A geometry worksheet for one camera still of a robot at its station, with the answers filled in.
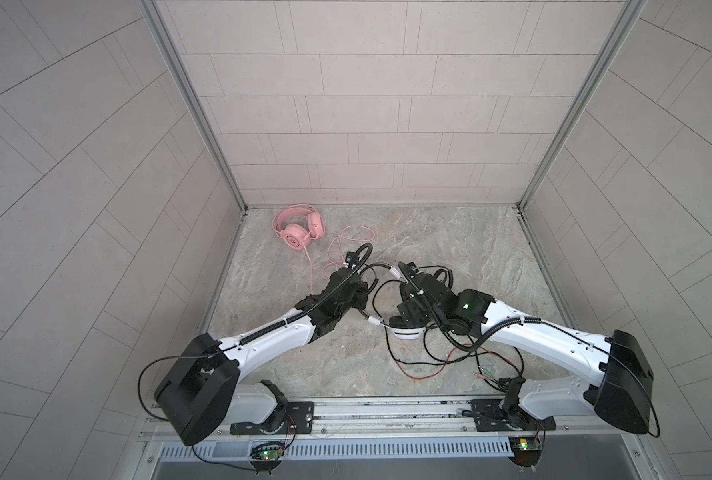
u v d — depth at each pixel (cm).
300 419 71
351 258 73
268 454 64
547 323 46
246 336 46
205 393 40
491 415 71
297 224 101
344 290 63
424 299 57
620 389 38
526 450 68
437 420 72
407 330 72
